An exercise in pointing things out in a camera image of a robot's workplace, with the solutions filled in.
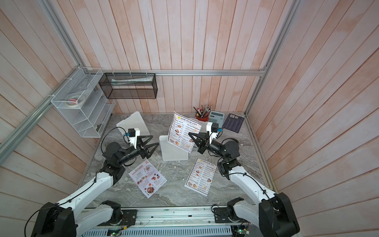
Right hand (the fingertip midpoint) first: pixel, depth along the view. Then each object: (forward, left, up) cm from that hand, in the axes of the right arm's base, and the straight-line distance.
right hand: (189, 134), depth 67 cm
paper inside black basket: (+39, +38, +4) cm, 54 cm away
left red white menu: (-10, +23, -32) cm, 41 cm away
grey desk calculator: (+40, -22, -30) cm, 54 cm away
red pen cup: (+33, -9, -21) cm, 41 cm away
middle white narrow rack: (-3, +9, -12) cm, 15 cm away
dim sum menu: (-7, -7, -33) cm, 34 cm away
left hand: (+1, +17, -8) cm, 19 cm away
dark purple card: (+36, -34, -33) cm, 60 cm away
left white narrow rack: (+21, +35, -14) cm, 44 cm away
